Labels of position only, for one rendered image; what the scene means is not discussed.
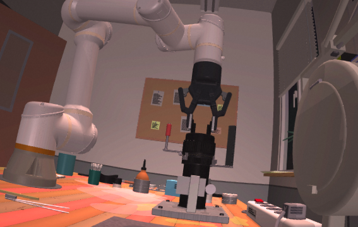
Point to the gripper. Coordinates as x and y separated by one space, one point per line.
206 79

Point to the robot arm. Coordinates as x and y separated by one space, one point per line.
82 79

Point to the grey stand clamp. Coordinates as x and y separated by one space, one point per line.
193 187

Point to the grey test stand base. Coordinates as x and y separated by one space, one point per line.
191 216

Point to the dark grey felt pad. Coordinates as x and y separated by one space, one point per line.
122 222

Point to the cork notice board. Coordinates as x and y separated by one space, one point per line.
163 110

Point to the white round knob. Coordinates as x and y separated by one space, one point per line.
211 189

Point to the blue box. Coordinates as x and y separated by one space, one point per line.
171 188

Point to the window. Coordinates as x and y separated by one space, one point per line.
289 126

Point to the green plant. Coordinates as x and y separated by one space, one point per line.
289 136

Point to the grey round tin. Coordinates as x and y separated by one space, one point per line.
229 198

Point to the orange bottle black nozzle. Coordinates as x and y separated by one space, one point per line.
141 183

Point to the wooden window sill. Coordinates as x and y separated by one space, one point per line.
278 173

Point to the grey ceiling light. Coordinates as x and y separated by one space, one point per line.
209 5

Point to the small black jar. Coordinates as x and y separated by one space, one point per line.
117 183

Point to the grey shelf unit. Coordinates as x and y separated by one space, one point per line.
295 38

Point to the black flat box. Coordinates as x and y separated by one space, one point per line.
107 178

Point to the white power strip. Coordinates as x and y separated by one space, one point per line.
267 214

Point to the teal cup with swabs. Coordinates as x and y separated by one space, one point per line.
94 177

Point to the large white round lamp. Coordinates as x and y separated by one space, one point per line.
336 138

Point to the grey plug adapter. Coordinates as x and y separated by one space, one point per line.
295 210

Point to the brown door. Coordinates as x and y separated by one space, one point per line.
8 94

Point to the silver tweezers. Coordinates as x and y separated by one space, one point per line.
30 202

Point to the green ruler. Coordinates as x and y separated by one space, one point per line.
11 193

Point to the black camera lens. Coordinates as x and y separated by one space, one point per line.
196 170

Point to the red power strip switch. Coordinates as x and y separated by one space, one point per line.
258 200

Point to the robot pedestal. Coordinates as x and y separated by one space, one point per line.
30 168

